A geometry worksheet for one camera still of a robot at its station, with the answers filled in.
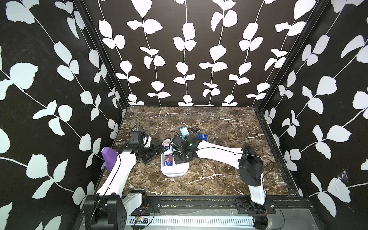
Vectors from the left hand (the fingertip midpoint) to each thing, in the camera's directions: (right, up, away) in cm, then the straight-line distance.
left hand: (161, 150), depth 82 cm
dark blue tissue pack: (+27, +6, +17) cm, 32 cm away
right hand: (+8, -5, +1) cm, 9 cm away
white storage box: (+4, -11, +4) cm, 13 cm away
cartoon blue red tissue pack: (+3, -8, +6) cm, 10 cm away
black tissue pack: (+21, +11, +23) cm, 33 cm away
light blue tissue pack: (+13, +9, +22) cm, 27 cm away
